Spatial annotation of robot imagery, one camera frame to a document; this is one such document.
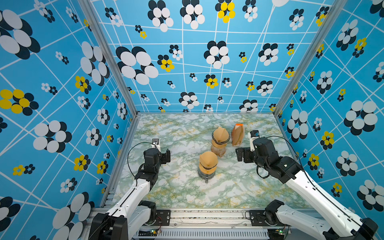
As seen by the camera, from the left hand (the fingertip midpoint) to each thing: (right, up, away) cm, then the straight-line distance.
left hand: (160, 148), depth 86 cm
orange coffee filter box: (+49, +7, +12) cm, 51 cm away
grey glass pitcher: (+27, -14, -6) cm, 31 cm away
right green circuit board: (+59, -38, -16) cm, 72 cm away
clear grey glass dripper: (+36, +2, +4) cm, 36 cm away
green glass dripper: (+29, -9, -8) cm, 32 cm away
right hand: (+46, +1, -10) cm, 47 cm away
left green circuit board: (0, -38, -16) cm, 41 cm away
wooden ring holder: (+27, -11, -7) cm, 30 cm away
